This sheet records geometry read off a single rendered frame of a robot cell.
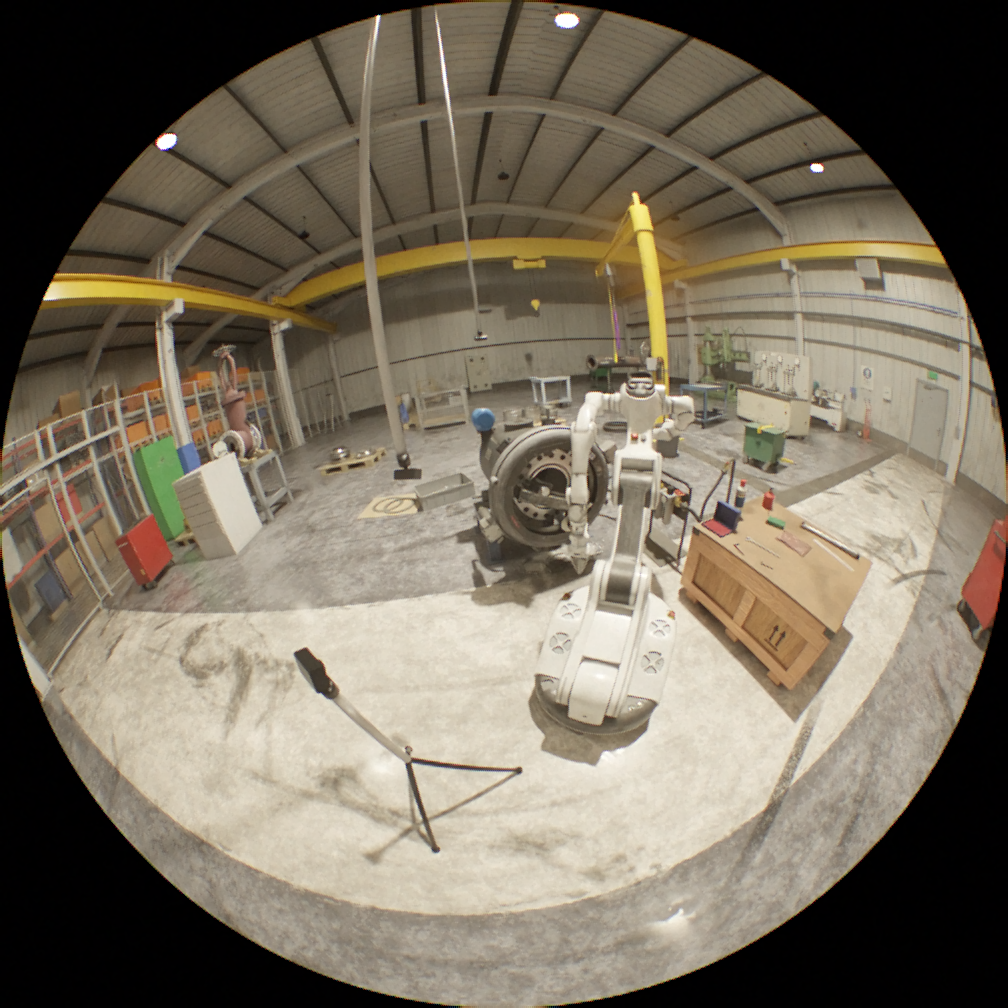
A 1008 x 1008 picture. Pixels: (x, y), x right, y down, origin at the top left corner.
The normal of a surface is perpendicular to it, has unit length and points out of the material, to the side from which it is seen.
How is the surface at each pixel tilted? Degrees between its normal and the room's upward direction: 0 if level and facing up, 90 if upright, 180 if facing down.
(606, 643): 21
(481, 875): 0
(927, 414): 90
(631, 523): 44
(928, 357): 90
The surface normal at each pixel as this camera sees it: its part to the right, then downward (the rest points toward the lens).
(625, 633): -0.27, -0.68
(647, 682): -0.38, -0.43
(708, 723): -0.12, -0.89
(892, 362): -0.98, 0.18
